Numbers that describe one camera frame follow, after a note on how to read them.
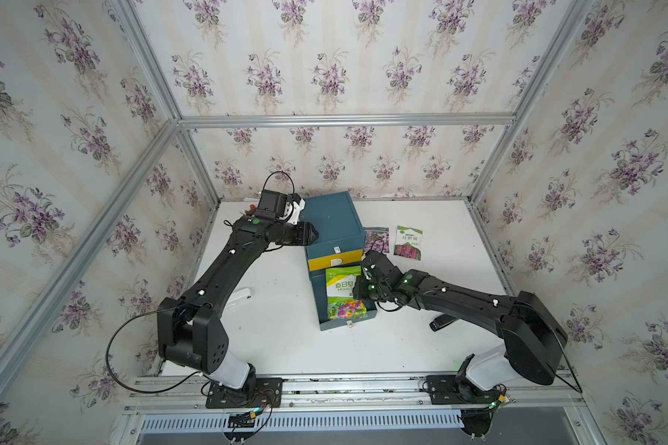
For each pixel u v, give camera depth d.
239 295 0.89
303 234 0.72
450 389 0.73
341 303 0.82
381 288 0.63
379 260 0.65
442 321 0.82
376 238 1.06
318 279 0.93
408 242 1.05
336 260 0.86
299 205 0.76
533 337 0.42
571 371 0.78
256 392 0.73
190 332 0.42
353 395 0.74
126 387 0.39
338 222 0.85
